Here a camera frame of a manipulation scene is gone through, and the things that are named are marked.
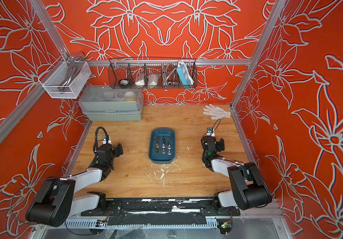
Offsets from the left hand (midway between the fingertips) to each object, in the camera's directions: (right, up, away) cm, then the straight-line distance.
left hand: (111, 144), depth 90 cm
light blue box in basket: (+46, +42, -1) cm, 63 cm away
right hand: (+63, +4, 0) cm, 63 cm away
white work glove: (+74, +21, +24) cm, 80 cm away
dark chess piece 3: (+28, -4, +1) cm, 29 cm away
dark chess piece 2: (+37, +3, +8) cm, 38 cm away
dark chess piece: (+32, +2, +10) cm, 34 cm away
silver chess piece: (+36, -3, +4) cm, 36 cm away
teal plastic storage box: (+27, +1, +9) cm, 28 cm away
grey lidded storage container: (-5, +27, +12) cm, 30 cm away
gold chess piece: (+32, -5, +1) cm, 33 cm away
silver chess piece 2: (+36, -6, +1) cm, 37 cm away
